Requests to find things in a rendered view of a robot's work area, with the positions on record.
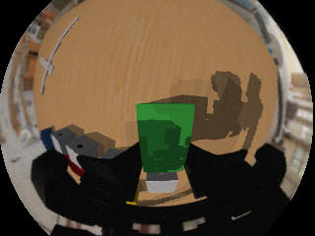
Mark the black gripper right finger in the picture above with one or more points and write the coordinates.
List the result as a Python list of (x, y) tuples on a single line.
[(203, 168)]

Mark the blue open-top tray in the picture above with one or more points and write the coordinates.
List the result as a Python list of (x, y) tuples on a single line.
[(46, 139)]

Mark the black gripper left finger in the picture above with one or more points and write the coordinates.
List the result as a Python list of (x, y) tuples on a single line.
[(124, 169)]

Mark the red tray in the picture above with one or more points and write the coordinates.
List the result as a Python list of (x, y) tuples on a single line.
[(75, 168)]

